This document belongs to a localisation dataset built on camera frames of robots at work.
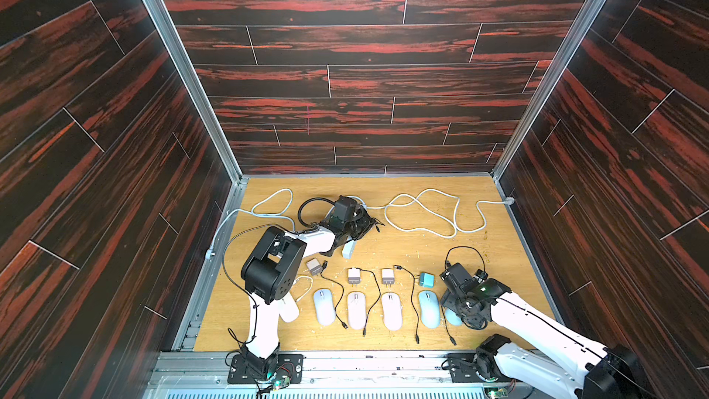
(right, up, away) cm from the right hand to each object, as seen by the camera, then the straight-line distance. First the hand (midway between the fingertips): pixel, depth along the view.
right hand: (458, 302), depth 85 cm
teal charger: (-9, +6, +4) cm, 11 cm away
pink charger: (-33, +7, +5) cm, 33 cm away
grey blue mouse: (-10, -1, -2) cm, 10 cm away
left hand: (-23, +25, +11) cm, 36 cm away
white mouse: (-41, -2, -2) cm, 41 cm away
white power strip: (-34, +15, +8) cm, 39 cm away
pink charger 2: (-21, +7, +4) cm, 23 cm away
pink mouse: (-21, -2, -2) cm, 21 cm away
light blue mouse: (-3, -3, -4) cm, 6 cm away
